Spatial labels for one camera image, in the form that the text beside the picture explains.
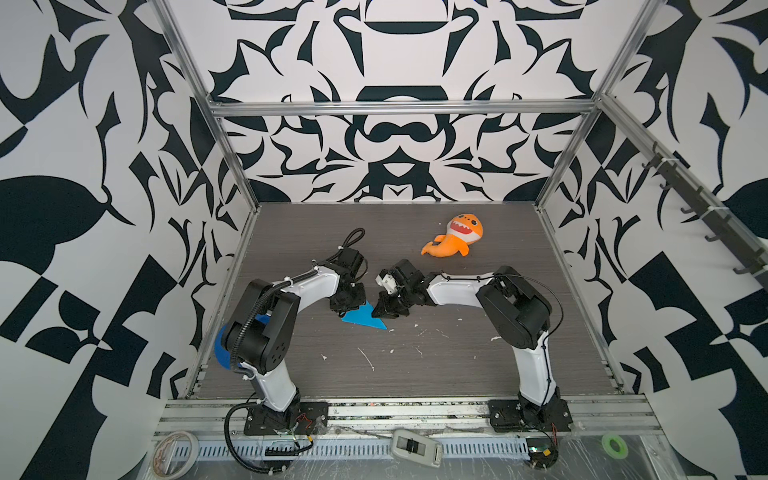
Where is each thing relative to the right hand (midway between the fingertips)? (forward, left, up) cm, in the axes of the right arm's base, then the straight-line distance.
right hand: (374, 313), depth 91 cm
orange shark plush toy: (+26, -29, +6) cm, 40 cm away
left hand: (+4, +5, +1) cm, 6 cm away
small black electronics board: (-34, -40, -3) cm, 53 cm away
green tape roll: (-32, -55, -2) cm, 64 cm away
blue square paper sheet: (0, +3, -1) cm, 3 cm away
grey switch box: (-33, -10, +3) cm, 35 cm away
